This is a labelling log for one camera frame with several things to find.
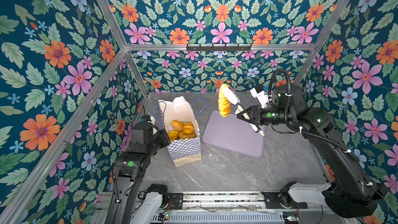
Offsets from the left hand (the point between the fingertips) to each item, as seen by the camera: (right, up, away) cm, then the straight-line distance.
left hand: (170, 129), depth 67 cm
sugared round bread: (-3, -1, +26) cm, 27 cm away
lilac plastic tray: (+32, -8, +31) cm, 45 cm away
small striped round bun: (+4, -3, +24) cm, 25 cm away
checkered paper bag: (-2, +2, +26) cm, 27 cm away
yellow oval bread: (-4, -7, +23) cm, 24 cm away
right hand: (+29, +7, -9) cm, 31 cm away
